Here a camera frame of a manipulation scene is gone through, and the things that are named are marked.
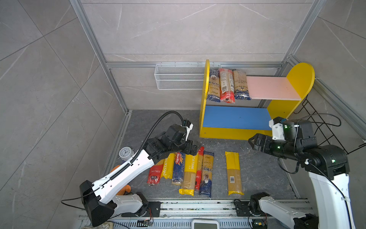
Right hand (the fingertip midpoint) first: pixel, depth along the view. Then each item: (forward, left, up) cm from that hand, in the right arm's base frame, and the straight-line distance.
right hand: (256, 140), depth 61 cm
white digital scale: (-27, +23, -29) cm, 46 cm away
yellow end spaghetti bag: (-5, +3, -32) cm, 32 cm away
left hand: (+6, +27, -7) cm, 28 cm away
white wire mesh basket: (+53, +34, -1) cm, 63 cm away
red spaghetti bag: (-2, +50, -31) cm, 59 cm away
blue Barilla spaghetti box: (-3, +36, -27) cm, 45 cm away
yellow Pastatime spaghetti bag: (-4, +29, -28) cm, 41 cm away
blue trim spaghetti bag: (-2, +19, -32) cm, 37 cm away
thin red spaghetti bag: (+10, +21, -32) cm, 40 cm away
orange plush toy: (-10, +64, -32) cm, 73 cm away
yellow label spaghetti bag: (0, +43, -32) cm, 53 cm away
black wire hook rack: (+4, -34, -3) cm, 34 cm away
